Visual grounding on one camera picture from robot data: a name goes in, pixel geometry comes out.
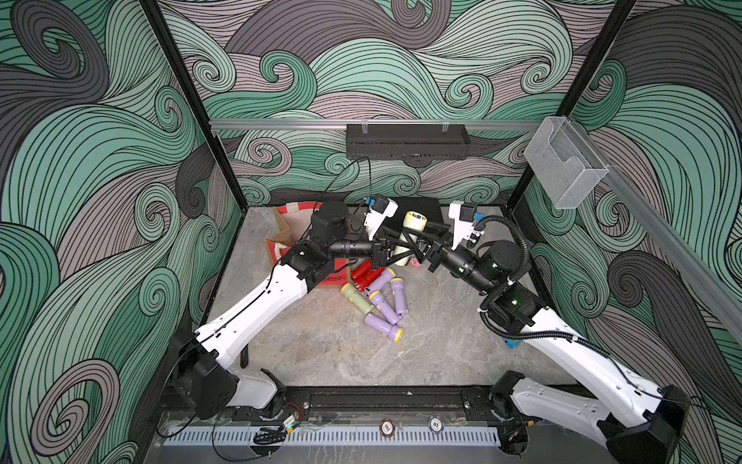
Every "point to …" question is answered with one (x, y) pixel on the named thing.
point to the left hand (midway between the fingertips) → (411, 241)
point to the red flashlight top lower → (366, 279)
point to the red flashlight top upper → (361, 270)
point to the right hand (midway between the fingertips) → (406, 230)
